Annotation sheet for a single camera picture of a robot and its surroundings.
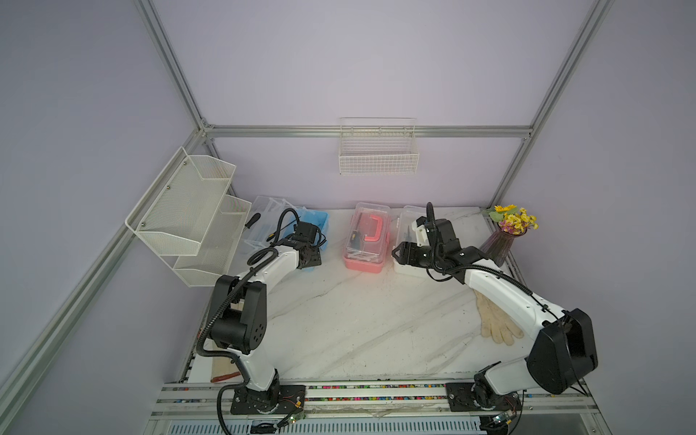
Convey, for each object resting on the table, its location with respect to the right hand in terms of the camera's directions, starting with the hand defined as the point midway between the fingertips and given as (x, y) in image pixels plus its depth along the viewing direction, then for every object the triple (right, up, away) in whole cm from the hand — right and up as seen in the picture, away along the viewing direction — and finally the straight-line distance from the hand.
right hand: (402, 257), depth 85 cm
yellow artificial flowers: (+35, +12, -1) cm, 37 cm away
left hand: (-33, -2, +10) cm, 35 cm away
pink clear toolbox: (-10, +6, +11) cm, 16 cm away
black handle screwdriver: (-53, +14, +17) cm, 57 cm away
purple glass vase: (+35, +3, +8) cm, 36 cm away
